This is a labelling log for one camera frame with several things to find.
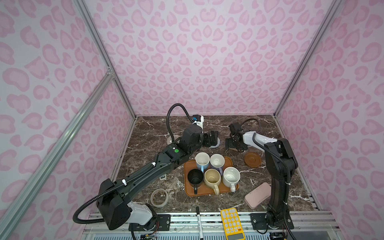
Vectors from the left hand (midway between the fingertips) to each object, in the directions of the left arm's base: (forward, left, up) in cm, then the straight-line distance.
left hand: (212, 130), depth 72 cm
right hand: (+10, -17, -29) cm, 36 cm away
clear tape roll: (-22, +29, -31) cm, 48 cm away
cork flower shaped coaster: (+5, -23, -29) cm, 38 cm away
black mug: (-13, +9, -27) cm, 32 cm away
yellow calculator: (-35, -8, -29) cm, 46 cm away
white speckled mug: (-12, -11, -28) cm, 33 cm away
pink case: (-22, -26, -30) cm, 45 cm away
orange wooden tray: (-3, -12, -30) cm, 32 cm away
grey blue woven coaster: (+10, -6, -29) cm, 31 cm away
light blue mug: (-2, +5, -27) cm, 28 cm away
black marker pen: (-34, +7, -29) cm, 45 cm away
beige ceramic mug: (-13, 0, -28) cm, 31 cm away
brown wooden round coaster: (-1, -27, -29) cm, 39 cm away
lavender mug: (-3, -4, -26) cm, 27 cm away
